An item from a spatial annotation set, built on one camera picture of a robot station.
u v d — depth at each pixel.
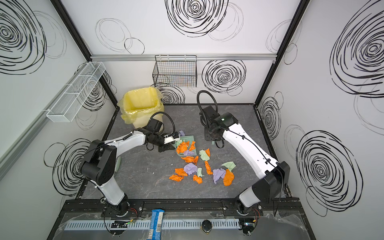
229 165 0.87
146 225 0.70
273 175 0.40
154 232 0.67
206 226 0.61
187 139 0.93
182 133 0.99
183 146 0.87
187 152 0.86
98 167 0.47
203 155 0.92
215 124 0.51
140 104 1.01
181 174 0.83
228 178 0.85
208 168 0.87
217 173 0.84
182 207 0.75
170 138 0.80
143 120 0.85
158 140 0.79
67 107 0.73
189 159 0.89
